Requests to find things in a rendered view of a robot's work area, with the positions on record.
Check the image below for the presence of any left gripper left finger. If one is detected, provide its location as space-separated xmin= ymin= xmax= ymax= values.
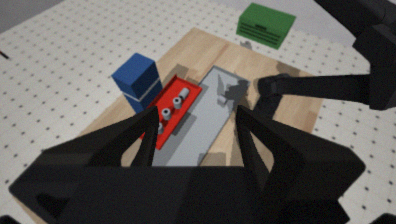
xmin=27 ymin=105 xmax=160 ymax=168

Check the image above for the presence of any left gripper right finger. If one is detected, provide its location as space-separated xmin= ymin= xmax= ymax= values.
xmin=236 ymin=105 xmax=366 ymax=224

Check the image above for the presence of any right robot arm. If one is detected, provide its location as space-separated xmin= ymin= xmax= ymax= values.
xmin=253 ymin=0 xmax=396 ymax=119

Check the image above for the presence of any red rimmed tray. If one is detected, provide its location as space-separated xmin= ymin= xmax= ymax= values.
xmin=145 ymin=74 xmax=202 ymax=150

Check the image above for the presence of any dark blue square post with white band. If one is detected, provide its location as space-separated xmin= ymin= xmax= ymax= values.
xmin=111 ymin=53 xmax=163 ymax=115

